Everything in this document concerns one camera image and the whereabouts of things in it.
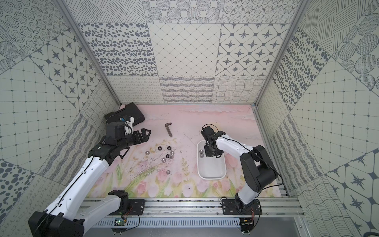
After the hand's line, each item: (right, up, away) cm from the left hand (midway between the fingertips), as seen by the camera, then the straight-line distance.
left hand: (142, 130), depth 77 cm
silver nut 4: (+12, -26, +8) cm, 30 cm away
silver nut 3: (+13, -18, +15) cm, 27 cm away
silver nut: (-3, -16, +16) cm, 22 cm away
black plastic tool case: (-21, +13, +34) cm, 42 cm away
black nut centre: (+11, -18, +15) cm, 26 cm away
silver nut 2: (+14, -16, +15) cm, 26 cm away
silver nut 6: (+33, -18, +15) cm, 40 cm away
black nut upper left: (+5, -14, +18) cm, 23 cm away
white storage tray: (+37, -24, +9) cm, 45 cm away
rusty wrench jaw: (+7, 0, +30) cm, 31 cm away
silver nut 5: (+33, -15, +17) cm, 40 cm away
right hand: (+40, -16, +12) cm, 45 cm away
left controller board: (-10, -45, -6) cm, 46 cm away
